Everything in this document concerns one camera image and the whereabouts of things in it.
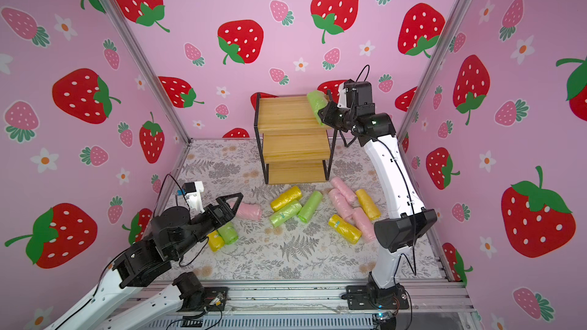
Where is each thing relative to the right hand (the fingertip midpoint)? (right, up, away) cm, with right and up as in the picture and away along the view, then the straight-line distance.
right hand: (325, 110), depth 74 cm
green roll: (-35, -44, +10) cm, 57 cm away
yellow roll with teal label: (+9, -43, +12) cm, 46 cm away
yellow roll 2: (+20, -35, +21) cm, 46 cm away
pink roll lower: (+17, -42, +14) cm, 48 cm away
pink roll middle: (+9, -34, +19) cm, 40 cm away
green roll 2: (-4, -36, +19) cm, 41 cm away
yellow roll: (-14, -32, +21) cm, 41 cm away
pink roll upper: (+12, -31, +22) cm, 40 cm away
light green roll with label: (-14, -38, +17) cm, 44 cm away
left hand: (-26, -28, -9) cm, 39 cm away
